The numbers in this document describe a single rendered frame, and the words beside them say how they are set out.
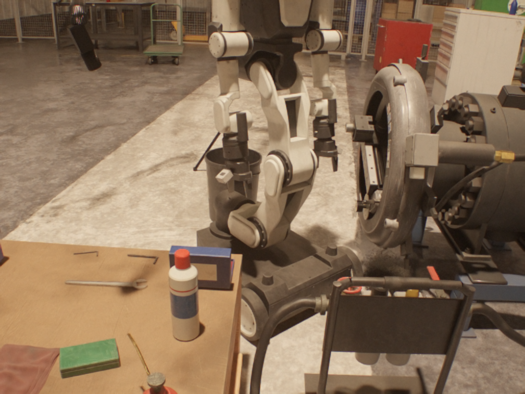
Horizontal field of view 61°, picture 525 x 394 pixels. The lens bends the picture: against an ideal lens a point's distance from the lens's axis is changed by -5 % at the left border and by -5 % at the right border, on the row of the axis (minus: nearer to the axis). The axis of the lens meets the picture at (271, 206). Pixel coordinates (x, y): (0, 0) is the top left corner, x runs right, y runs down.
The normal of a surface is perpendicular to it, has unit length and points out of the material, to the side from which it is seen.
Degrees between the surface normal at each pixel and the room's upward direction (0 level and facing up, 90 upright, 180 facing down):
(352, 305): 90
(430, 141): 67
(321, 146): 90
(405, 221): 107
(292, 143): 80
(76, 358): 0
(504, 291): 90
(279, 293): 45
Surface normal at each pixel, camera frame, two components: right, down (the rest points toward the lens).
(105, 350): 0.05, -0.90
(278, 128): -0.77, 0.25
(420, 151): 0.00, 0.06
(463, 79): -0.13, 0.43
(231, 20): 0.64, 0.36
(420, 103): 0.01, -0.38
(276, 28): -0.02, 0.75
